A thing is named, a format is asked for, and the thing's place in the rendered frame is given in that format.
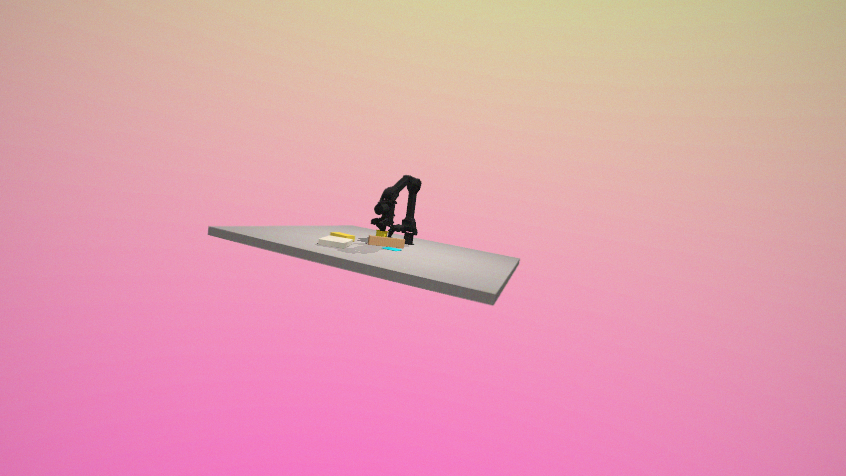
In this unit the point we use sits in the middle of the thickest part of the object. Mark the yellow rectangular block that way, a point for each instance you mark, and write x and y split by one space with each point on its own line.
338 234

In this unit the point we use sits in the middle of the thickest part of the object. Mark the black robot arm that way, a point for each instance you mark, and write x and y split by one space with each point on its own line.
388 206

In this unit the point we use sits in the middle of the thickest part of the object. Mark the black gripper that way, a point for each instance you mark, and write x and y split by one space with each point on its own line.
393 228

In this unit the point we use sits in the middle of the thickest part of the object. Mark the white flat rectangular slab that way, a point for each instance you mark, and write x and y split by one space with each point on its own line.
337 242

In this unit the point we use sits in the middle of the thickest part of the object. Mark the light wooden beam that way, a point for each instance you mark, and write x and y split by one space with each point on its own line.
386 241

